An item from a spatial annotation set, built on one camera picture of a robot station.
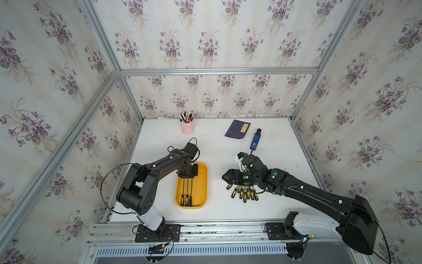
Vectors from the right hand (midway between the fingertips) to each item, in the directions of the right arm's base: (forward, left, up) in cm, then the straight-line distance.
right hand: (229, 178), depth 77 cm
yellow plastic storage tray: (-1, +15, -11) cm, 19 cm away
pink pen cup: (+38, +25, -8) cm, 46 cm away
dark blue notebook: (+41, -9, -12) cm, 43 cm away
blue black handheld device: (+34, -20, -13) cm, 41 cm away
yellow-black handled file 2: (-2, +22, -13) cm, 25 cm away
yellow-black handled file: (-4, +23, -12) cm, 27 cm away
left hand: (+6, +18, -12) cm, 22 cm away
